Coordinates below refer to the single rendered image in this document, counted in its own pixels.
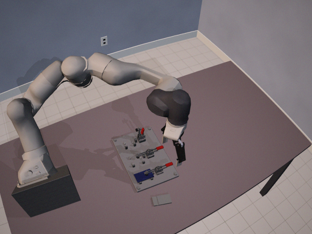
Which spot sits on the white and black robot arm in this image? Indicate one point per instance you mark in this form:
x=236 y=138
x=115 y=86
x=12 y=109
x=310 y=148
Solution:
x=166 y=100

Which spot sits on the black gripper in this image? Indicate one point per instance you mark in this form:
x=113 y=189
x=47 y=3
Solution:
x=180 y=150

